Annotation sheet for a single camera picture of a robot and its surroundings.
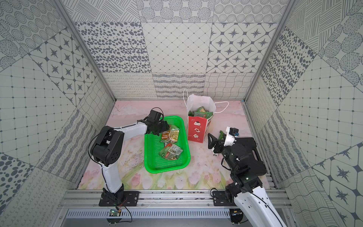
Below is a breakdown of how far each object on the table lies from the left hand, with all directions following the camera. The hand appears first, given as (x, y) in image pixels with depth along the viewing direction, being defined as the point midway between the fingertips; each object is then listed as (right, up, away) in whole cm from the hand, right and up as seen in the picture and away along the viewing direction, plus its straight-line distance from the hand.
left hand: (166, 125), depth 99 cm
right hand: (+30, -3, -26) cm, 40 cm away
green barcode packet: (+24, +9, -4) cm, 26 cm away
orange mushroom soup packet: (-1, -8, -4) cm, 9 cm away
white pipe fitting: (+32, -17, -11) cm, 38 cm away
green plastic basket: (-6, -22, -12) cm, 26 cm away
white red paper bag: (+22, +1, -15) cm, 26 cm away
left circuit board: (-22, -42, -28) cm, 55 cm away
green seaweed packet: (+4, -16, -9) cm, 19 cm away
